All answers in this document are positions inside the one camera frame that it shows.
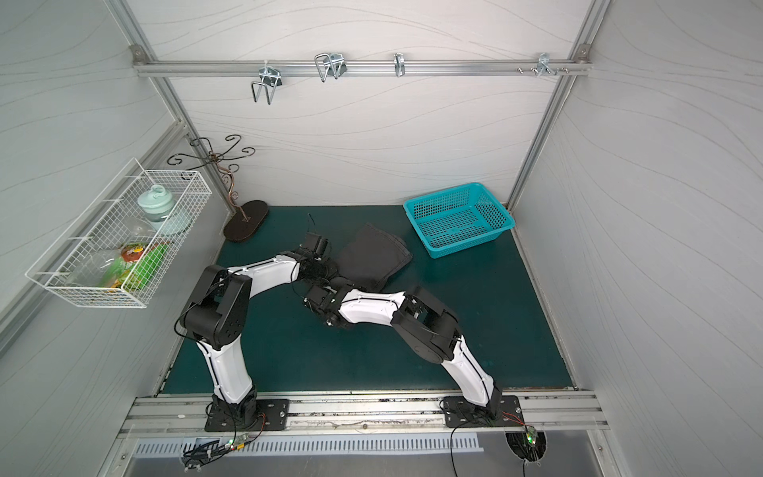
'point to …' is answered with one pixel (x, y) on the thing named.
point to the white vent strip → (334, 443)
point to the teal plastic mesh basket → (459, 219)
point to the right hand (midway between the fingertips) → (358, 291)
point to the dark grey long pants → (371, 257)
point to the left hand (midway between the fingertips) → (337, 274)
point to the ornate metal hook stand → (217, 157)
